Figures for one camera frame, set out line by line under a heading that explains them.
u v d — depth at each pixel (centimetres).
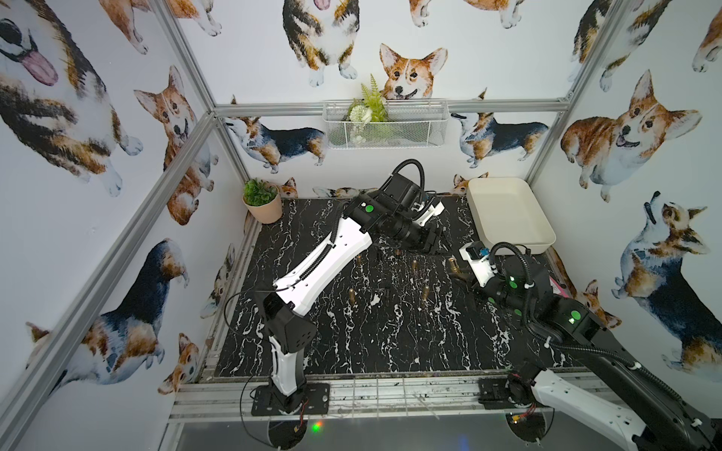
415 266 100
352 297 90
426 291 90
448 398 75
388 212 51
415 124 92
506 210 116
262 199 103
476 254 57
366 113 82
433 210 65
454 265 66
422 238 60
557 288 95
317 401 73
